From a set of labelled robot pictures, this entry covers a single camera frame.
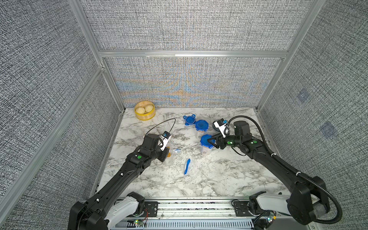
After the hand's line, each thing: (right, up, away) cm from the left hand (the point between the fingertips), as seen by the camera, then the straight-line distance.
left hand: (168, 146), depth 80 cm
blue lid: (+21, +12, +14) cm, 27 cm away
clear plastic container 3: (+22, -4, +8) cm, 24 cm away
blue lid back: (+14, +15, +33) cm, 39 cm away
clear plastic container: (0, -9, +4) cm, 10 cm away
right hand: (+23, +6, -1) cm, 24 cm away
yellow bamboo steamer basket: (-20, +18, +30) cm, 41 cm away
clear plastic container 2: (+19, +6, +14) cm, 24 cm away
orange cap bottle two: (0, -5, +1) cm, 5 cm away
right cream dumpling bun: (-19, +24, +33) cm, 45 cm away
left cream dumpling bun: (-25, +23, +30) cm, 45 cm away
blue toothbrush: (+11, -12, +10) cm, 19 cm away
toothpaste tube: (+4, -5, +15) cm, 16 cm away
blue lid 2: (+21, +3, +3) cm, 21 cm away
